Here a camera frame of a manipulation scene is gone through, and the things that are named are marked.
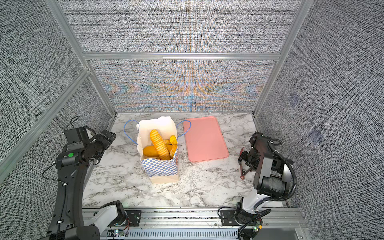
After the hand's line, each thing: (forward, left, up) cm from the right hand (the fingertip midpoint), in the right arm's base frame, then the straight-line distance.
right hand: (246, 165), depth 88 cm
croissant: (+3, +42, +13) cm, 44 cm away
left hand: (+3, +72, +24) cm, 76 cm away
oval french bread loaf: (+3, +55, +12) cm, 56 cm away
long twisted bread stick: (+3, +48, +13) cm, 50 cm away
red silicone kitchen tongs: (-6, +4, +3) cm, 8 cm away
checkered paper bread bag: (-10, +48, +14) cm, 51 cm away
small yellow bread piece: (+11, +43, +11) cm, 46 cm away
